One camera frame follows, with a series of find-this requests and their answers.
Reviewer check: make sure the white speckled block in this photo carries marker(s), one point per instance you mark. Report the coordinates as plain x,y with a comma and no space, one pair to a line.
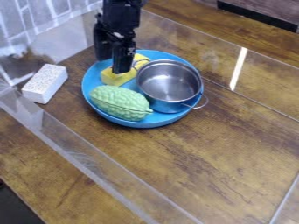
45,84

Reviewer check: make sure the green bumpy gourd toy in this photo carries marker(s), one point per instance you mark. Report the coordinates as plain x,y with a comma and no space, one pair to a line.
121,102

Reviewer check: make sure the small steel pot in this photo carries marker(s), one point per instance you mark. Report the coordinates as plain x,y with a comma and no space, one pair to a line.
171,85

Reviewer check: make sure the yellow butter block toy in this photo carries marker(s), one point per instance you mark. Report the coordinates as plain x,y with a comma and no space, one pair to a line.
119,79

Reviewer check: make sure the clear acrylic enclosure wall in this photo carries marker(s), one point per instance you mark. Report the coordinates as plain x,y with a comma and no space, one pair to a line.
222,167

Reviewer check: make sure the blue round tray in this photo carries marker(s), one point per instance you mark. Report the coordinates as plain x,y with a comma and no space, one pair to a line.
154,120

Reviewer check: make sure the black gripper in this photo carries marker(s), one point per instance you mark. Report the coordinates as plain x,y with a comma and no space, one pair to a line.
118,20

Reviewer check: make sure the dark baseboard strip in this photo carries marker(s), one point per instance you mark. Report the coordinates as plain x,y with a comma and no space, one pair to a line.
280,23

